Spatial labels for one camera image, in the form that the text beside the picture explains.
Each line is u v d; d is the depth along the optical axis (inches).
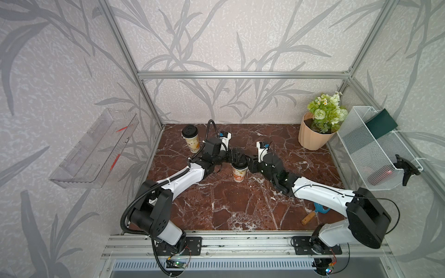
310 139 38.8
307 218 31.5
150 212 17.3
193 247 28.9
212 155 26.4
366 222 16.6
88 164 25.2
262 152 27.2
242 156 32.3
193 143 38.0
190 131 36.9
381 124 28.4
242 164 31.7
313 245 25.8
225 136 30.4
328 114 34.1
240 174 33.8
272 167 24.0
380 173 24.9
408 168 21.7
